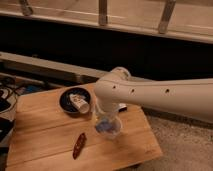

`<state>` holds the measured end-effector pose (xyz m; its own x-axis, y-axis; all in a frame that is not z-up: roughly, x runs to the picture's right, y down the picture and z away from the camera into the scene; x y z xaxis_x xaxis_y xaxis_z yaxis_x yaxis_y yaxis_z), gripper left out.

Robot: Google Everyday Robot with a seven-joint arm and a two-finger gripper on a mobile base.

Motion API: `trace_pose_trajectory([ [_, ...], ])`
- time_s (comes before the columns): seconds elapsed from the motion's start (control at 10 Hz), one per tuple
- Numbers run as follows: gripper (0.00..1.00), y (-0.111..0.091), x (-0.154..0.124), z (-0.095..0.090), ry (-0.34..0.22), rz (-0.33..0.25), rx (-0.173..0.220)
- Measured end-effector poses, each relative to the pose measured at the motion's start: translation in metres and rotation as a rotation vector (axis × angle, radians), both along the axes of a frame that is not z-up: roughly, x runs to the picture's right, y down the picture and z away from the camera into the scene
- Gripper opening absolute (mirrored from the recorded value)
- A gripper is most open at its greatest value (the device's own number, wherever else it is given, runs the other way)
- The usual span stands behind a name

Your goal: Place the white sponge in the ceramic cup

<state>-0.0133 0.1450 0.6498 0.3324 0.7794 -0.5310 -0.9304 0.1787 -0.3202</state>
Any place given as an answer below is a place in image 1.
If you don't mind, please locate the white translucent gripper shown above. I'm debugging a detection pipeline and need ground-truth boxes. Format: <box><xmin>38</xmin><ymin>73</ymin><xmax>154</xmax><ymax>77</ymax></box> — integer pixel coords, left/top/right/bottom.
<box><xmin>92</xmin><ymin>103</ymin><xmax>122</xmax><ymax>140</ymax></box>

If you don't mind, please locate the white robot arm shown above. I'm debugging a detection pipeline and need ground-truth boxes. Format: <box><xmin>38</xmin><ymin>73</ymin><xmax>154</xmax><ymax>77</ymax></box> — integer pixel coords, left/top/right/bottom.
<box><xmin>93</xmin><ymin>67</ymin><xmax>213</xmax><ymax>139</ymax></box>

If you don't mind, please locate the white ceramic cup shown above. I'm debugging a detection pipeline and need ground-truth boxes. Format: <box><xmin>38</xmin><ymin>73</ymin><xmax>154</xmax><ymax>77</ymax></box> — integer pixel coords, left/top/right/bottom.
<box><xmin>69</xmin><ymin>94</ymin><xmax>90</xmax><ymax>114</ymax></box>

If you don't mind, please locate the dark red elongated object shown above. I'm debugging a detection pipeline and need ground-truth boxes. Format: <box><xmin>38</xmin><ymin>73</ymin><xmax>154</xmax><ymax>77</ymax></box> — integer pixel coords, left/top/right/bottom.
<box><xmin>73</xmin><ymin>133</ymin><xmax>87</xmax><ymax>159</ymax></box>

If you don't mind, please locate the black round plate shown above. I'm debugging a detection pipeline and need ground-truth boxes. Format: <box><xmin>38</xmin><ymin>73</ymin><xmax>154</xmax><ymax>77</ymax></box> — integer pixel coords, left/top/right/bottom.
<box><xmin>59</xmin><ymin>87</ymin><xmax>91</xmax><ymax>115</ymax></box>

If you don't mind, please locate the wooden table board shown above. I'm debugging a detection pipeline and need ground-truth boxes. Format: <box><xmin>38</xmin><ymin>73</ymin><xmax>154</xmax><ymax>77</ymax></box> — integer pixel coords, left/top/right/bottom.
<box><xmin>6</xmin><ymin>88</ymin><xmax>162</xmax><ymax>171</ymax></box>

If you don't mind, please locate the metal rail beam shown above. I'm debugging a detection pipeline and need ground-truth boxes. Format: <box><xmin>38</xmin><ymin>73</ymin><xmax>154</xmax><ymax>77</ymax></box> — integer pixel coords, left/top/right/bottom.
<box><xmin>0</xmin><ymin>51</ymin><xmax>154</xmax><ymax>88</ymax></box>

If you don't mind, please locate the black cables cluster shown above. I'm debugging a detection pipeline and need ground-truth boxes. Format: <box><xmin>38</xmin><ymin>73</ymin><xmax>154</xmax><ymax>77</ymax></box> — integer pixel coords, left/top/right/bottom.
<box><xmin>0</xmin><ymin>77</ymin><xmax>25</xmax><ymax>114</ymax></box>

